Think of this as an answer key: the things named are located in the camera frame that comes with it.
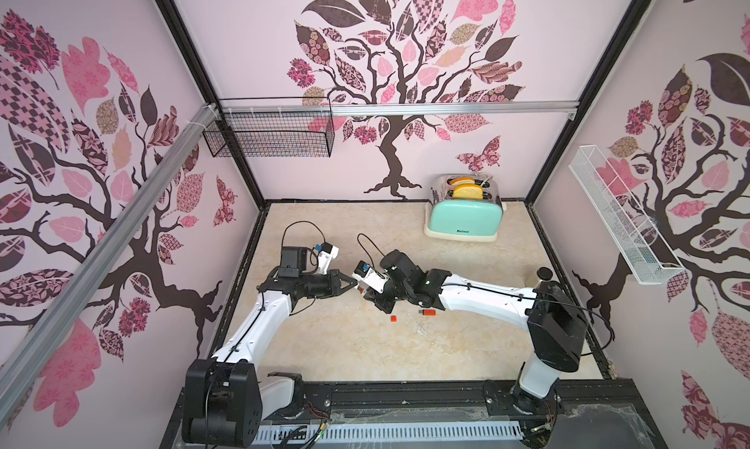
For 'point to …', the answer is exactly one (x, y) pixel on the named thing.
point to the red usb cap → (394, 318)
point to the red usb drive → (428, 312)
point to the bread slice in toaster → (465, 187)
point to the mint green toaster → (464, 207)
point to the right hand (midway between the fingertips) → (368, 295)
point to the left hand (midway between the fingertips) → (353, 289)
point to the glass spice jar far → (544, 272)
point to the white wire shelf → (640, 246)
